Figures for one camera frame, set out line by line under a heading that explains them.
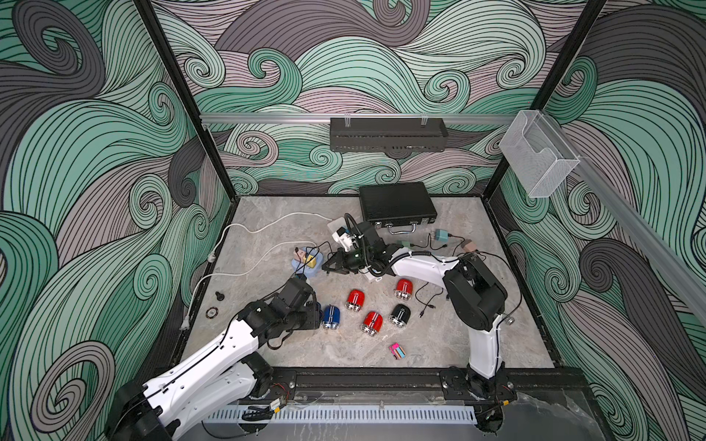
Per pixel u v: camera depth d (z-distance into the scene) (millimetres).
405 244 1037
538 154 774
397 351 766
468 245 1010
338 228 855
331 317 831
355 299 864
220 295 882
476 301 501
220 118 954
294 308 608
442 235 1037
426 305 873
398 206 1104
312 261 903
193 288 942
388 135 985
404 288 893
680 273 517
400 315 833
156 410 394
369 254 723
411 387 743
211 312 870
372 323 815
